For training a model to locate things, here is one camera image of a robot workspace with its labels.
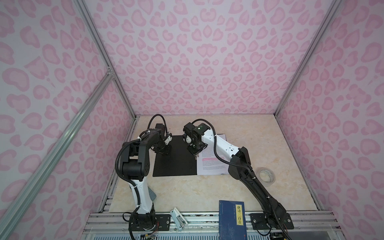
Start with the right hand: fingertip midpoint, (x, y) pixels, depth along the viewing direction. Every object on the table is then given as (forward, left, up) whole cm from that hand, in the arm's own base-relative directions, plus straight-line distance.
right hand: (195, 151), depth 94 cm
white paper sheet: (-6, -8, -4) cm, 11 cm away
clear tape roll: (-13, -42, -5) cm, 44 cm away
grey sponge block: (-26, +22, -3) cm, 34 cm away
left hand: (+2, +19, -4) cm, 20 cm away
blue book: (-37, -19, -4) cm, 42 cm away
